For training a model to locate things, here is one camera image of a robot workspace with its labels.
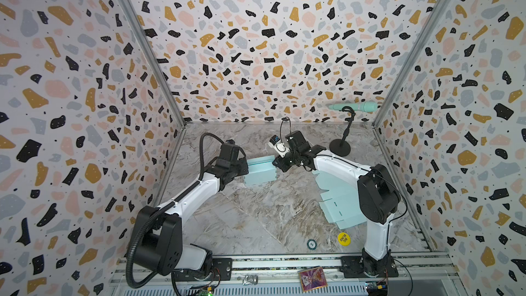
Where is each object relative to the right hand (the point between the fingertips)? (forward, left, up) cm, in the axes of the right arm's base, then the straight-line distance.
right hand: (273, 158), depth 90 cm
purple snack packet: (-43, -15, -10) cm, 47 cm away
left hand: (-3, +10, +1) cm, 11 cm away
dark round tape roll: (-31, -16, -13) cm, 37 cm away
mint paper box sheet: (-4, +5, -3) cm, 7 cm away
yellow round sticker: (-29, -29, -13) cm, 43 cm away
